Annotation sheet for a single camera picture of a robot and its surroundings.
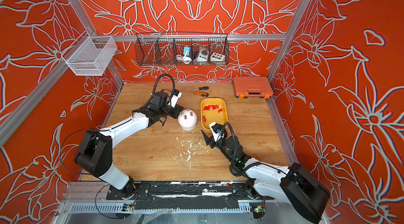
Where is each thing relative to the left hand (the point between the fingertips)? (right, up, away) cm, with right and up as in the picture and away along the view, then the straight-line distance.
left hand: (183, 106), depth 88 cm
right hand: (+13, -10, -10) cm, 19 cm away
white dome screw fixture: (+3, -7, 0) cm, 7 cm away
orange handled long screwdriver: (+11, +8, +22) cm, 26 cm away
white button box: (+19, +30, +6) cm, 36 cm away
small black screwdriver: (+10, +12, +29) cm, 33 cm away
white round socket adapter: (+12, +31, +3) cm, 33 cm away
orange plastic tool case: (+50, +13, +28) cm, 59 cm away
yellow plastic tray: (+19, -3, +15) cm, 24 cm away
